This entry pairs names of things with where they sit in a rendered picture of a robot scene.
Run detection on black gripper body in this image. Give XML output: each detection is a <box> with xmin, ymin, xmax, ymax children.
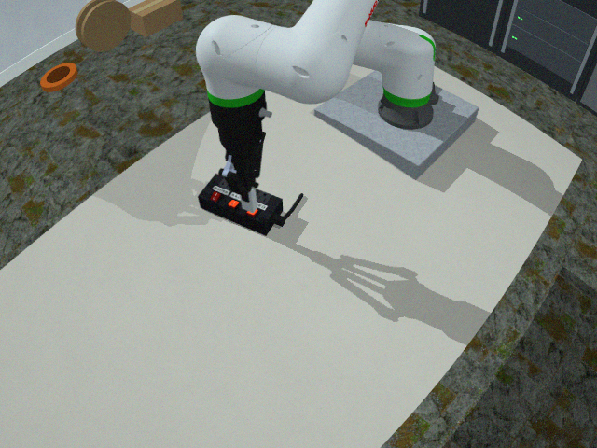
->
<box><xmin>218</xmin><ymin>121</ymin><xmax>262</xmax><ymax>166</ymax></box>

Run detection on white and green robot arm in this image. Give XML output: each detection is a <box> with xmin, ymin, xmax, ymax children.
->
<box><xmin>196</xmin><ymin>0</ymin><xmax>439</xmax><ymax>132</ymax></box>

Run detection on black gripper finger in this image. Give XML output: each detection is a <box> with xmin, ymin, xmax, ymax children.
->
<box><xmin>218</xmin><ymin>151</ymin><xmax>256</xmax><ymax>213</ymax></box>
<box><xmin>249</xmin><ymin>132</ymin><xmax>266</xmax><ymax>210</ymax></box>

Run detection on black power strip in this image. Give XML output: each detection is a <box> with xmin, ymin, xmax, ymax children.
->
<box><xmin>198</xmin><ymin>174</ymin><xmax>304</xmax><ymax>236</ymax></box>

